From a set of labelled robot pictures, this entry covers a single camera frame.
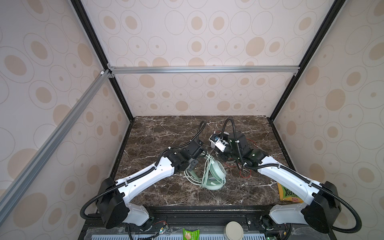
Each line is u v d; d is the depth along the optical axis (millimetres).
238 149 575
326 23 729
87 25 726
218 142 663
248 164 552
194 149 576
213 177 706
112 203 390
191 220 752
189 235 685
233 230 661
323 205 396
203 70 919
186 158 581
